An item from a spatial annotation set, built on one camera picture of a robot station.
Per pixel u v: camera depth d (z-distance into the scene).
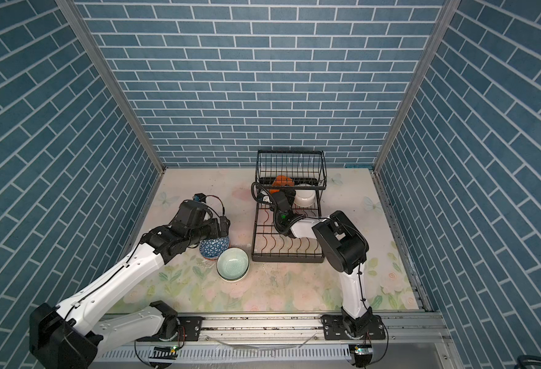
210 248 0.89
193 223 0.60
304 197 1.00
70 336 0.37
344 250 0.54
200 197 0.70
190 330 0.74
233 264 0.83
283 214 0.77
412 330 0.76
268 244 0.91
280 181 1.09
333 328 0.74
